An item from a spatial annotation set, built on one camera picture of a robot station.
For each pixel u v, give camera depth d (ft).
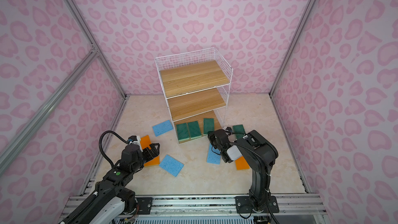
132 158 2.06
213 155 2.87
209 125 3.28
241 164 2.81
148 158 2.41
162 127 3.30
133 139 2.40
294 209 2.40
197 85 2.23
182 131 3.16
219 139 2.50
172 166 2.79
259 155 1.58
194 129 3.21
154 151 2.46
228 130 2.92
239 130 3.26
